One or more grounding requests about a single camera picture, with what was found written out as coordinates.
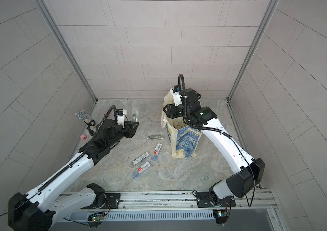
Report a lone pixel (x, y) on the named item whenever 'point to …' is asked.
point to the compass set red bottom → (135, 174)
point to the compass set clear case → (177, 124)
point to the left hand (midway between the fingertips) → (138, 121)
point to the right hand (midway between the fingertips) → (167, 107)
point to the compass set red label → (154, 157)
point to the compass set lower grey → (144, 156)
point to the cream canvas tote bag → (184, 140)
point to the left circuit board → (97, 218)
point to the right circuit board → (221, 216)
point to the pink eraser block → (83, 136)
